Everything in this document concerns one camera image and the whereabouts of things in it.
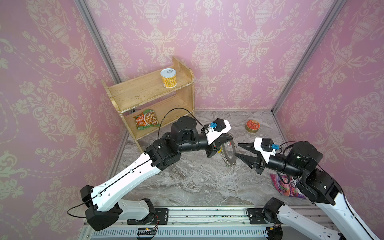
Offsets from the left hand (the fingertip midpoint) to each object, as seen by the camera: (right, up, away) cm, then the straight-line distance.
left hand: (230, 139), depth 53 cm
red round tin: (+28, +4, +53) cm, 60 cm away
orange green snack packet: (-41, +9, +34) cm, 54 cm away
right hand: (+3, -3, +1) cm, 5 cm away
